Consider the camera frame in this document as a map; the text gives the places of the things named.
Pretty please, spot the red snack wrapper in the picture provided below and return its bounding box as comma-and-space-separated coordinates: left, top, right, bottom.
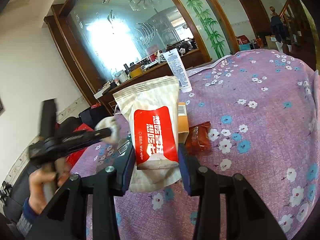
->
185, 121, 211, 155

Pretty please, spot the white tissue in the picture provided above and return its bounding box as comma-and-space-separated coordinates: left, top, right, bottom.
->
95, 116, 120, 144

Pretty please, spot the person's left hand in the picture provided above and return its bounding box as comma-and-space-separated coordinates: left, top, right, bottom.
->
28, 163, 71, 215

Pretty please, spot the red white wet wipe pack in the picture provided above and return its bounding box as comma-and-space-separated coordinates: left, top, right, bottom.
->
113, 76, 181, 192

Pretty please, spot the purple floral tablecloth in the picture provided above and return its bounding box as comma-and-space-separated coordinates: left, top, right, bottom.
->
72, 50, 319, 239

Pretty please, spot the orange cardboard box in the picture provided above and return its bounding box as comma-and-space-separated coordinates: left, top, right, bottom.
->
178, 102, 189, 143

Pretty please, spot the wooden framed mirror cabinet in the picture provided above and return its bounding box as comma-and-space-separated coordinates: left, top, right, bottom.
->
44, 0, 239, 105

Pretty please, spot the black leather sofa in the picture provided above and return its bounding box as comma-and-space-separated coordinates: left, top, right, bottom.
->
1, 163, 38, 224

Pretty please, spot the white lotion tube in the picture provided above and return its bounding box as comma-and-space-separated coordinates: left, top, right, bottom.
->
163, 48, 193, 93

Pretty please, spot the black handbag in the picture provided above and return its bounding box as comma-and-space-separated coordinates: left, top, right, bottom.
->
79, 106, 110, 129

